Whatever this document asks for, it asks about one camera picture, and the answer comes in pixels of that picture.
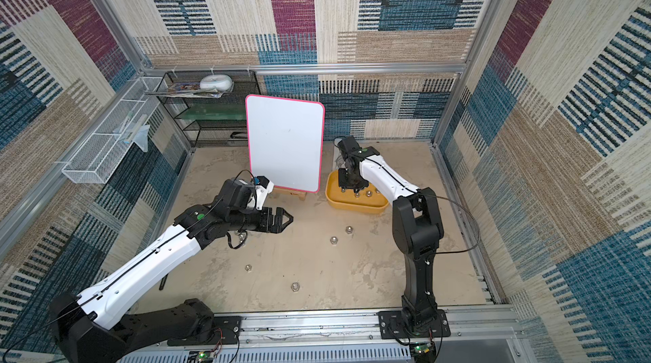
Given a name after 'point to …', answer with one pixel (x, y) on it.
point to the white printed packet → (338, 159)
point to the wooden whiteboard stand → (302, 195)
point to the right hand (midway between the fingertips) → (347, 181)
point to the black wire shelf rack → (213, 121)
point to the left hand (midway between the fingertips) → (281, 216)
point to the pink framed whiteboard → (285, 141)
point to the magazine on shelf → (192, 89)
